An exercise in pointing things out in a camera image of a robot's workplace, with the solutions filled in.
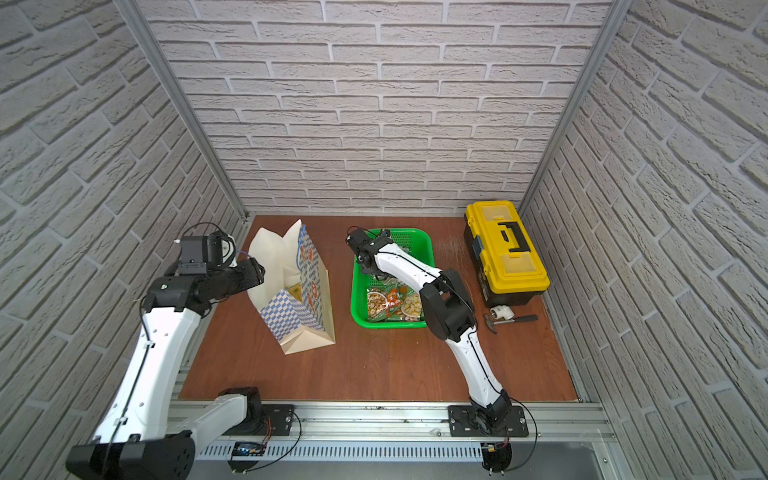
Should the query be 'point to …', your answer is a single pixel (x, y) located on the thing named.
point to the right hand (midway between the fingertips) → (386, 265)
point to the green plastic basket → (418, 240)
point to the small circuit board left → (246, 448)
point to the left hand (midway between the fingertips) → (248, 267)
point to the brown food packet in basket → (394, 300)
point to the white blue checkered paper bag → (294, 297)
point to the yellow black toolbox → (507, 264)
